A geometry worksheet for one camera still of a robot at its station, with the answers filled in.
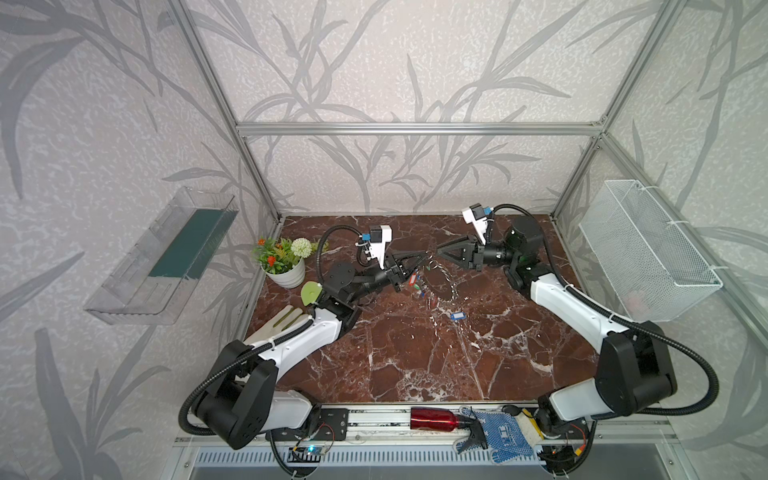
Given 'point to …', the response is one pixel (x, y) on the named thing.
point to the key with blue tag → (458, 315)
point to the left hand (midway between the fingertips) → (428, 252)
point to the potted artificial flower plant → (283, 261)
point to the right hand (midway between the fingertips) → (440, 246)
